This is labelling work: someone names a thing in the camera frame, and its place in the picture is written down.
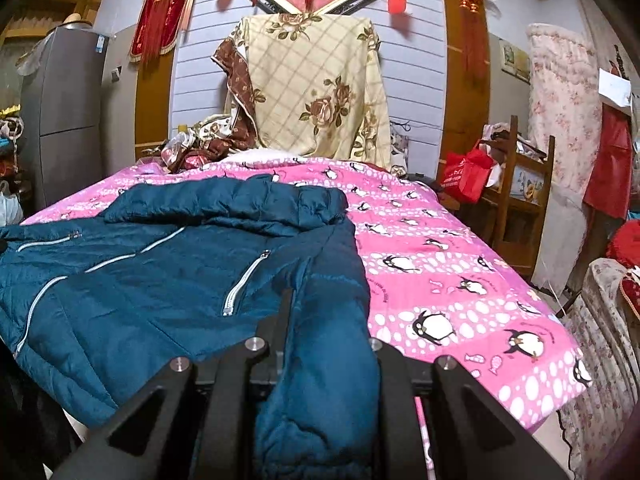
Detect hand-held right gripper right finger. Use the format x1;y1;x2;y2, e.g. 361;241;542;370
367;337;572;480

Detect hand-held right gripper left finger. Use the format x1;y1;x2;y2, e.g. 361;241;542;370
50;287;297;480

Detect teal puffer jacket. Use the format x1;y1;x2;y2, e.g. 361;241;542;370
0;173;383;480

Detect pink penguin print blanket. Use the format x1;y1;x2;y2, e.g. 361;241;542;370
20;155;594;480

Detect floral lace table cover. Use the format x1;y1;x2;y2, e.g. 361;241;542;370
556;257;640;480

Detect clear plastic wrapper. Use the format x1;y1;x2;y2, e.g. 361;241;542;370
160;127;197;163

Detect red shopping bag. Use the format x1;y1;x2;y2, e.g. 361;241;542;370
439;147;497;204

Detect wooden chair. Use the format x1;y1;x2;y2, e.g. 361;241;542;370
479;115;557;272

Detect brown floral cloth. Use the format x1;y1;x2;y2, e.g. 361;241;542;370
164;39;267;172

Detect red cushion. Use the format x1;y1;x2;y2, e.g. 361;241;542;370
606;219;640;267

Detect cream floral quilt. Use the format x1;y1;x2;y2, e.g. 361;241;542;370
210;12;394;169

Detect white plastic bag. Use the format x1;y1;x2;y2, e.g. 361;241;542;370
0;180;24;227

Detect grey refrigerator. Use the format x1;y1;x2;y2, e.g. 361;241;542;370
19;26;122;207

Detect red hanging cloth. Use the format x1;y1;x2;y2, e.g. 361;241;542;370
581;104;634;222

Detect pink floral curtain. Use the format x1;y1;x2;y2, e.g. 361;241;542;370
526;22;602;287

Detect red tasselled hanging decoration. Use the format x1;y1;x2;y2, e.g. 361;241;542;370
129;0;202;67

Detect white paper sheet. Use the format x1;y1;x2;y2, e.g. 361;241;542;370
597;67;634;109

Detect straw hat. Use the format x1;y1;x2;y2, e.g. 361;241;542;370
54;12;94;29

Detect red knot ornament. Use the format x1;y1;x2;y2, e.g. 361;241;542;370
425;0;497;82

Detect small wall picture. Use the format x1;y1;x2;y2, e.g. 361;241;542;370
499;39;532;84

